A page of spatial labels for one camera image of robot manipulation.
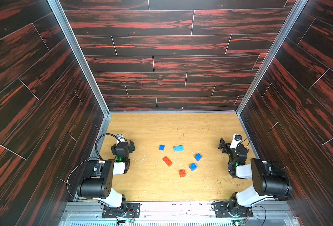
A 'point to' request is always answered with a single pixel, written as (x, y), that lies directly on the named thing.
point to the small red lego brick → (182, 173)
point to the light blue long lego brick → (179, 148)
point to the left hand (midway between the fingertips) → (124, 142)
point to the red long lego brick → (168, 162)
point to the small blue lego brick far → (162, 147)
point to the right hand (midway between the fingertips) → (232, 139)
